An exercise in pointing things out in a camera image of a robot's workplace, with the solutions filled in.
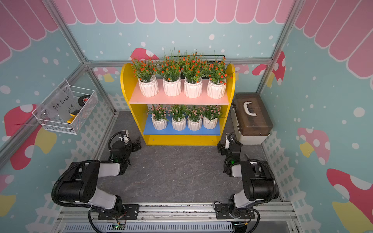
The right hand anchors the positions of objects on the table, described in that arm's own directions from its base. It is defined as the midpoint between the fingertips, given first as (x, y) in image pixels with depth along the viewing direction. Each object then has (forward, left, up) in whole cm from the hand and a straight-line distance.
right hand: (228, 140), depth 94 cm
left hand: (+1, +62, +2) cm, 62 cm away
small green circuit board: (-45, +61, -9) cm, 77 cm away
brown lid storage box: (+10, -14, +10) cm, 20 cm away
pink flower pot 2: (+7, +32, +15) cm, 36 cm away
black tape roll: (+10, +83, +28) cm, 88 cm away
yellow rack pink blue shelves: (+9, +42, +23) cm, 48 cm away
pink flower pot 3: (+4, +22, +15) cm, 27 cm away
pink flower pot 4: (+4, +12, +12) cm, 18 cm away
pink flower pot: (+4, +43, +12) cm, 45 cm away
